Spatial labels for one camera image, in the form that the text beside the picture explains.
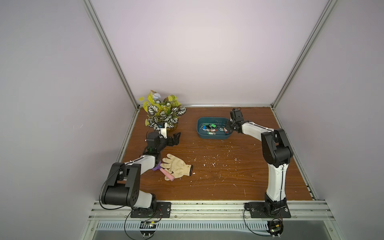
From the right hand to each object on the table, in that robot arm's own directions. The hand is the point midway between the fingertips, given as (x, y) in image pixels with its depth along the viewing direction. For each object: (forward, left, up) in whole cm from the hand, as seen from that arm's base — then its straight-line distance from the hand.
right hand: (230, 120), depth 104 cm
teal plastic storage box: (-3, +12, -5) cm, 14 cm away
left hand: (-15, +36, +8) cm, 40 cm away
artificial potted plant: (-8, +44, +20) cm, 49 cm away
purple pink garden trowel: (-38, +39, -3) cm, 55 cm away
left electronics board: (-62, +46, -8) cm, 78 cm away
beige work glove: (-33, +35, -4) cm, 49 cm away
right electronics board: (-60, -16, -7) cm, 63 cm away
